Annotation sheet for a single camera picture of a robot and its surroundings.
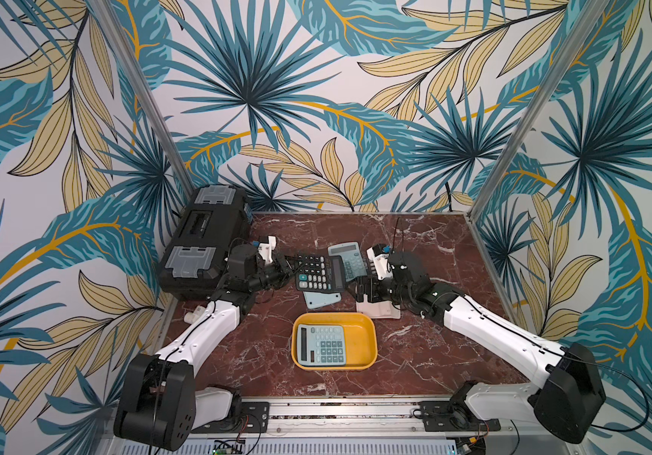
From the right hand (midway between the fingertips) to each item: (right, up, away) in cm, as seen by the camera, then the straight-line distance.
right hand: (355, 283), depth 78 cm
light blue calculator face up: (+2, +4, +24) cm, 24 cm away
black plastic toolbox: (-47, +6, +5) cm, 47 cm away
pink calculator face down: (+10, -10, +12) cm, 18 cm away
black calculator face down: (-10, +3, +1) cm, 10 cm away
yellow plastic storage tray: (+2, -19, +7) cm, 20 cm away
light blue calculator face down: (-11, -8, +15) cm, 20 cm away
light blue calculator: (-10, -19, +5) cm, 22 cm away
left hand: (-13, +5, 0) cm, 14 cm away
